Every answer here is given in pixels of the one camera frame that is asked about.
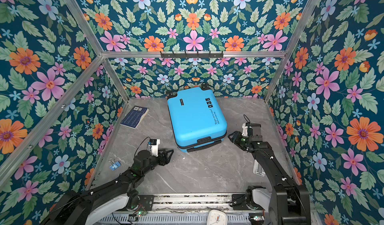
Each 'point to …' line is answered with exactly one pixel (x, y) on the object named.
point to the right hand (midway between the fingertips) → (230, 136)
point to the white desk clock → (217, 217)
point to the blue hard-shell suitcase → (196, 118)
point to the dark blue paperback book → (134, 116)
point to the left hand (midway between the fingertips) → (171, 148)
